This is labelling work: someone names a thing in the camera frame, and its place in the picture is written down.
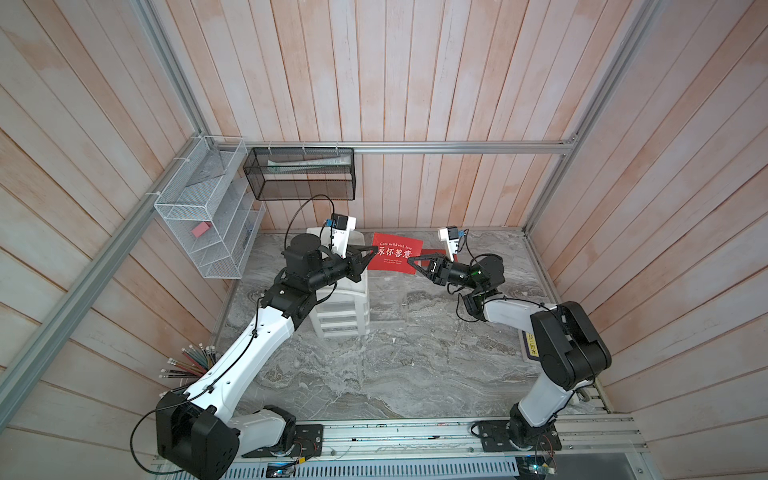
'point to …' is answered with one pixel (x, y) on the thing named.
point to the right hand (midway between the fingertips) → (408, 265)
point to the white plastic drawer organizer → (343, 308)
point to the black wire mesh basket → (302, 173)
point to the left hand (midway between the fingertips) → (376, 254)
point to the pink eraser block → (201, 228)
